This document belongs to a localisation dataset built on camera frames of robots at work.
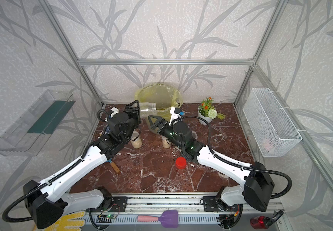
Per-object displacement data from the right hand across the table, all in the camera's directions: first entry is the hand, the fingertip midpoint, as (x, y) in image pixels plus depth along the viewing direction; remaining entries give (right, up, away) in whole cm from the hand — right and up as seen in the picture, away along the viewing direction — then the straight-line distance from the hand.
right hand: (151, 119), depth 67 cm
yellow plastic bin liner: (+5, +14, +26) cm, 30 cm away
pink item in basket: (+60, -14, +6) cm, 62 cm away
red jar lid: (+15, -27, +20) cm, 37 cm away
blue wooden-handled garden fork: (-24, -30, +17) cm, 42 cm away
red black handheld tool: (+48, -44, -6) cm, 66 cm away
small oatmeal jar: (+5, -16, +24) cm, 29 cm away
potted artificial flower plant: (+33, +5, +29) cm, 44 cm away
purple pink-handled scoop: (+8, -49, +2) cm, 50 cm away
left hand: (-5, +7, +2) cm, 9 cm away
